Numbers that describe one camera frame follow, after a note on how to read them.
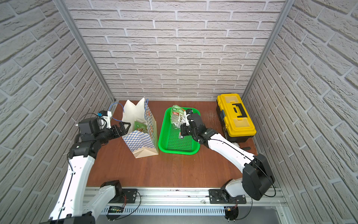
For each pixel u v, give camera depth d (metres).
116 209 0.72
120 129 0.65
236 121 0.86
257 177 0.41
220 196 0.73
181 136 0.97
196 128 0.61
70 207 0.38
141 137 0.73
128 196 0.74
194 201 0.74
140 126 0.93
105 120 0.59
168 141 0.95
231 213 0.68
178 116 0.81
